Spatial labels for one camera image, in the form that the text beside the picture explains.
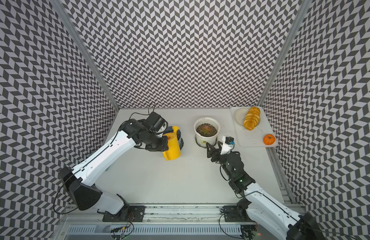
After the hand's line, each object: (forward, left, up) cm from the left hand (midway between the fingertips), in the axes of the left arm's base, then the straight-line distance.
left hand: (165, 150), depth 73 cm
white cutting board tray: (+19, -55, -19) cm, 62 cm away
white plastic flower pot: (+14, -19, -11) cm, 26 cm away
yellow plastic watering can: (-2, -2, -6) cm, 6 cm away
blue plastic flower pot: (+2, -4, -4) cm, 6 cm away
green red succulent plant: (+20, -22, -10) cm, 32 cm away
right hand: (+5, -24, -3) cm, 25 cm away
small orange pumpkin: (+15, -62, -15) cm, 66 cm away
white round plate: (+39, -49, -17) cm, 65 cm away
